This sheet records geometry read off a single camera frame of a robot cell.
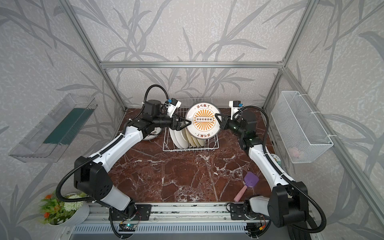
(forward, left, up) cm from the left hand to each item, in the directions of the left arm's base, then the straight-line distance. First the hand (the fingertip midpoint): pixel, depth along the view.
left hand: (186, 121), depth 76 cm
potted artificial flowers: (-38, +52, -13) cm, 66 cm away
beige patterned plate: (-1, -2, -17) cm, 17 cm away
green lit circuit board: (-42, +28, -30) cm, 59 cm away
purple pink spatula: (-21, -36, -26) cm, 49 cm away
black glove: (-45, -51, -24) cm, 72 cm away
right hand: (+3, -15, +3) cm, 15 cm away
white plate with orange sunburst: (-1, -9, -2) cm, 9 cm away
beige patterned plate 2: (-1, -5, -18) cm, 19 cm away
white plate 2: (-1, +4, -18) cm, 18 cm away
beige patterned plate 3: (0, -8, -21) cm, 22 cm away
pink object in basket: (-14, -53, -6) cm, 55 cm away
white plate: (-1, +9, -12) cm, 15 cm away
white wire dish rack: (-5, +11, -16) cm, 20 cm away
